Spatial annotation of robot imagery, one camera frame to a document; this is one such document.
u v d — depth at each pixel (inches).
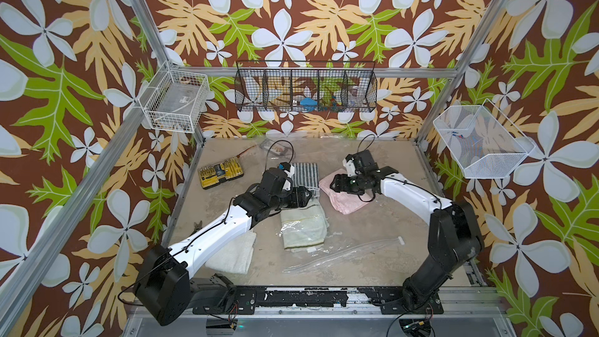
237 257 31.7
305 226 34.2
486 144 31.6
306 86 38.7
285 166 28.7
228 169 41.2
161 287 15.7
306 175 40.0
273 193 24.0
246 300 29.0
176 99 33.9
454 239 18.2
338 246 32.0
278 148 45.0
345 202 36.6
